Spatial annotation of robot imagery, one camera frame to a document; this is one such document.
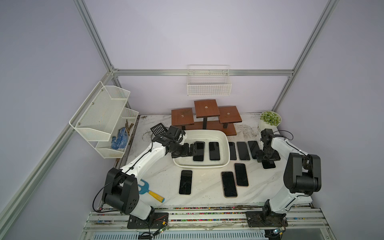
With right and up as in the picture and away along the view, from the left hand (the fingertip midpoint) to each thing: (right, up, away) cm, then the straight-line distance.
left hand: (189, 155), depth 83 cm
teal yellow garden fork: (-25, -20, +1) cm, 32 cm away
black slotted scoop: (-24, +14, +28) cm, 40 cm away
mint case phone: (+16, -1, +14) cm, 22 cm away
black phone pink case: (+33, -14, +9) cm, 37 cm away
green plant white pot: (+53, +21, +15) cm, 59 cm away
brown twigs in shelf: (-40, +15, +11) cm, 44 cm away
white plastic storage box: (+11, +10, +22) cm, 27 cm away
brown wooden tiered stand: (+16, +22, +14) cm, 31 cm away
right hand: (+49, -5, +7) cm, 50 cm away
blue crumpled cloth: (-42, +7, +4) cm, 42 cm away
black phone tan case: (+23, -19, +1) cm, 30 cm away
